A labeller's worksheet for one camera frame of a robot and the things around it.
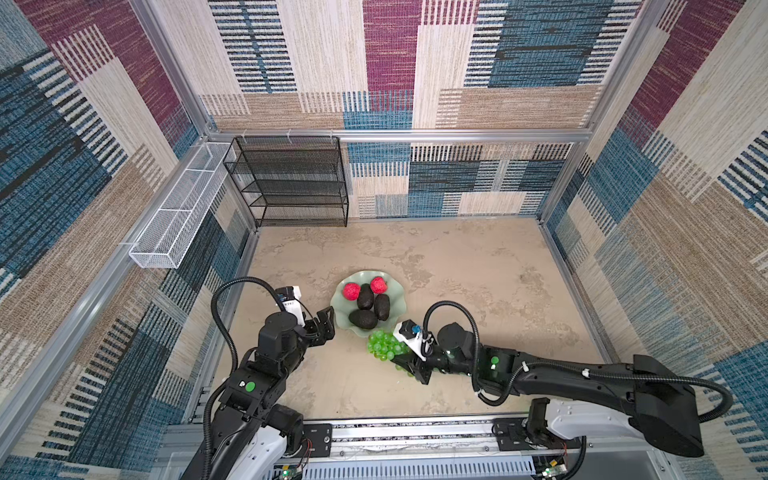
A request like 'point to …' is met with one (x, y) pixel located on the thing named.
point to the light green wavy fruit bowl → (343, 307)
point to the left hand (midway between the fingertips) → (320, 307)
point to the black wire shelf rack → (290, 178)
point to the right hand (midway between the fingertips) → (396, 354)
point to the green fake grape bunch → (386, 346)
